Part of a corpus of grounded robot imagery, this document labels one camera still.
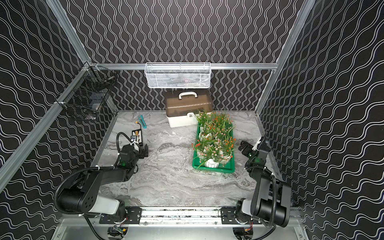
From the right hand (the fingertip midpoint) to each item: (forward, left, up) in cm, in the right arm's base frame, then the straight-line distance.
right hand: (249, 144), depth 91 cm
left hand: (0, +68, +1) cm, 68 cm away
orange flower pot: (+13, +16, +6) cm, 22 cm away
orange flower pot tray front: (-7, +15, +3) cm, 17 cm away
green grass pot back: (+4, +16, +5) cm, 18 cm away
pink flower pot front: (+13, +27, +6) cm, 31 cm away
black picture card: (+13, +73, -7) cm, 75 cm away
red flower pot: (-4, +28, -2) cm, 29 cm away
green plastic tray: (-11, +13, -8) cm, 19 cm away
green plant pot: (+8, +26, -3) cm, 28 cm away
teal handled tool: (+24, +73, -7) cm, 77 cm away
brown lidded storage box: (+20, +42, +13) cm, 48 cm away
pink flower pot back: (-9, +24, +1) cm, 25 cm away
